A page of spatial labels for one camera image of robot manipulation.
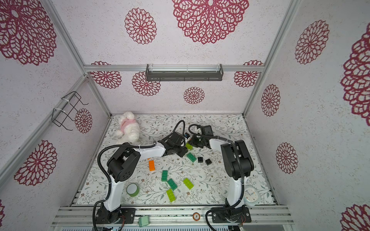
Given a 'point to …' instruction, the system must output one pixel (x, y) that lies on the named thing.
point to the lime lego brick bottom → (171, 195)
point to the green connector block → (143, 221)
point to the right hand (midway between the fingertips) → (188, 140)
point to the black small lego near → (208, 161)
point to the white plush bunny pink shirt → (129, 129)
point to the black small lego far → (200, 160)
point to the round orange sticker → (196, 216)
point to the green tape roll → (132, 190)
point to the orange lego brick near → (151, 165)
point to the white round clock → (252, 196)
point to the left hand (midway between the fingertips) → (184, 149)
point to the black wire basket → (59, 116)
